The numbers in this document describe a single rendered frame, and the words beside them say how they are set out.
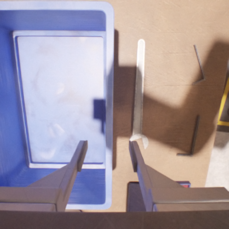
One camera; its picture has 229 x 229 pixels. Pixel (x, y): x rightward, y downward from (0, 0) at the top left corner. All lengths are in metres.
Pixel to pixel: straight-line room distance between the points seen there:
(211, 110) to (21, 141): 0.41
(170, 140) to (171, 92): 0.11
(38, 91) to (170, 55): 0.27
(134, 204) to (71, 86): 0.27
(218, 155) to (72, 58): 0.96
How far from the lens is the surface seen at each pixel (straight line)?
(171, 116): 0.37
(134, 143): 0.15
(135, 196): 0.39
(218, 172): 1.17
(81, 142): 0.16
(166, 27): 0.36
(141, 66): 0.34
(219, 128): 0.62
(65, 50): 0.35
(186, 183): 0.45
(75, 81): 0.34
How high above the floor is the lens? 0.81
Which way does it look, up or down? 75 degrees down
